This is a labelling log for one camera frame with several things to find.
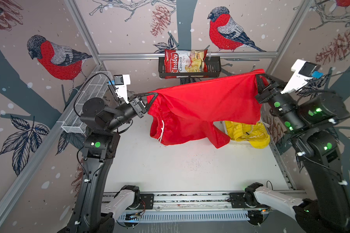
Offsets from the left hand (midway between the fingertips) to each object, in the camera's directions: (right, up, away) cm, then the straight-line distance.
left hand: (154, 94), depth 47 cm
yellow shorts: (+58, -21, +43) cm, 75 cm away
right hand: (+32, +7, -3) cm, 33 cm away
